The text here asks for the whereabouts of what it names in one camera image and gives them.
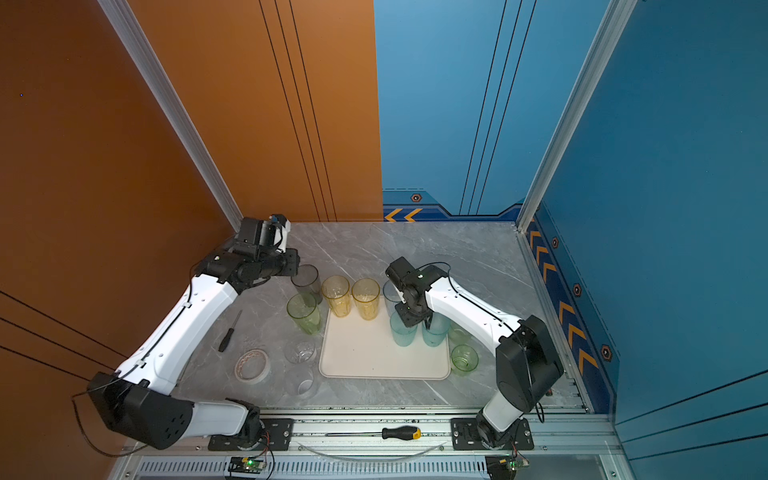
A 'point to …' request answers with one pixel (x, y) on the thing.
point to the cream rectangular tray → (355, 348)
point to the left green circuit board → (246, 465)
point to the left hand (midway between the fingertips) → (296, 255)
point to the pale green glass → (457, 336)
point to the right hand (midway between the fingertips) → (411, 315)
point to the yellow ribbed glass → (336, 289)
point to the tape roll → (238, 366)
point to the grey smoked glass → (307, 281)
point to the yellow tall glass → (365, 292)
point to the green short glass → (464, 359)
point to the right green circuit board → (504, 467)
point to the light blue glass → (392, 297)
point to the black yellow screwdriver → (389, 433)
